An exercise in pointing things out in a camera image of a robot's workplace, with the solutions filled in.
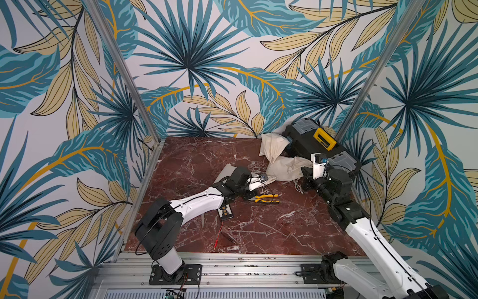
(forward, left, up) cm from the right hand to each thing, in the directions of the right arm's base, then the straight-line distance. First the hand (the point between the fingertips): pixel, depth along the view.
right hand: (292, 170), depth 75 cm
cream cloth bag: (+26, +3, -12) cm, 29 cm away
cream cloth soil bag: (+14, -4, -18) cm, 23 cm away
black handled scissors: (-8, +39, -25) cm, 47 cm away
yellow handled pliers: (+3, +9, -26) cm, 28 cm away
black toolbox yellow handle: (+28, -16, -9) cm, 33 cm away
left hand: (+2, +15, -14) cm, 21 cm away
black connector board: (-7, +28, -24) cm, 38 cm away
